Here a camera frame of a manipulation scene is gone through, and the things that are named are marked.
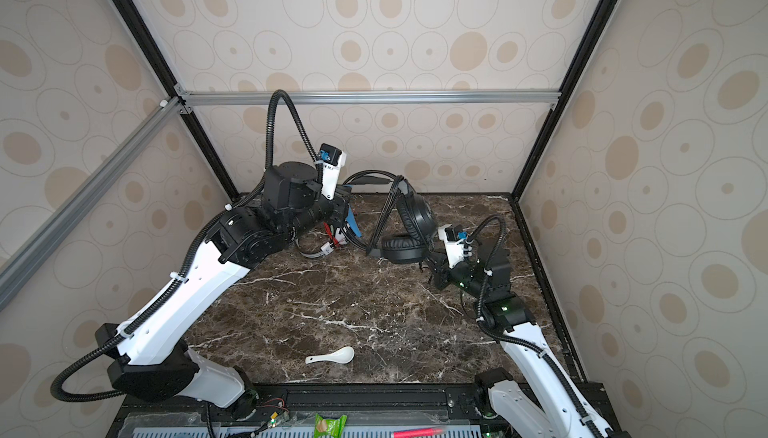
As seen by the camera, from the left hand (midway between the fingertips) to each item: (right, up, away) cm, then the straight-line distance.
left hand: (353, 184), depth 60 cm
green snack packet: (-6, -55, +8) cm, 56 cm away
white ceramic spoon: (-5, -44, +20) cm, 49 cm away
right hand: (+17, -15, +13) cm, 26 cm away
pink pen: (+14, -57, +9) cm, 59 cm away
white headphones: (-13, -17, +37) cm, 43 cm away
